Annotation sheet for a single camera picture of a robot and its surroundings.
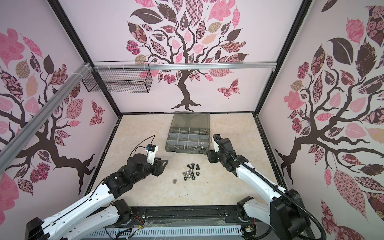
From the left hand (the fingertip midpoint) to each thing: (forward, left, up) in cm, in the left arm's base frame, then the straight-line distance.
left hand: (164, 162), depth 76 cm
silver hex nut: (0, -12, -15) cm, 19 cm away
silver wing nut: (+17, -21, -13) cm, 30 cm away
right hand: (+9, -25, -3) cm, 27 cm away
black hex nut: (-1, -18, -15) cm, 23 cm away
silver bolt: (+17, -4, -13) cm, 22 cm away
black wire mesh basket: (+52, +33, +18) cm, 64 cm away
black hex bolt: (+3, -18, -14) cm, 23 cm away
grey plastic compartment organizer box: (+28, -12, -10) cm, 32 cm away
